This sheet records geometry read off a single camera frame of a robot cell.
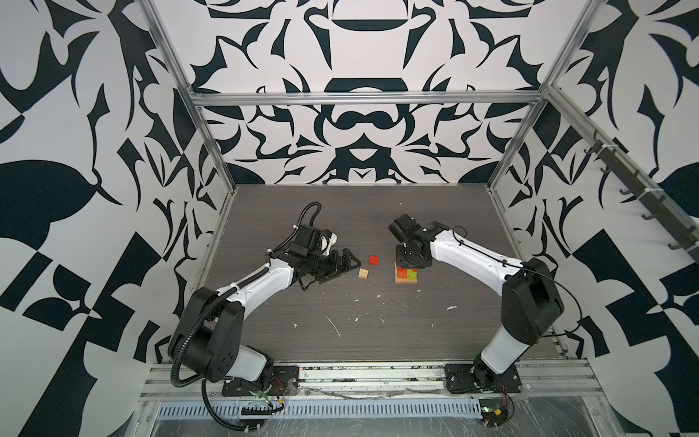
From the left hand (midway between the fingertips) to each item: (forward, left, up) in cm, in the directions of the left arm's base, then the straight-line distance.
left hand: (354, 264), depth 83 cm
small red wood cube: (+8, -7, -12) cm, 16 cm away
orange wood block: (+1, -16, -10) cm, 19 cm away
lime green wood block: (+1, -19, -10) cm, 22 cm away
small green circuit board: (-37, -35, -13) cm, 52 cm away
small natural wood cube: (+3, -3, -11) cm, 12 cm away
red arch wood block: (+1, -20, -7) cm, 21 cm away
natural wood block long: (-1, -17, -11) cm, 20 cm away
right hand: (+3, -17, -3) cm, 17 cm away
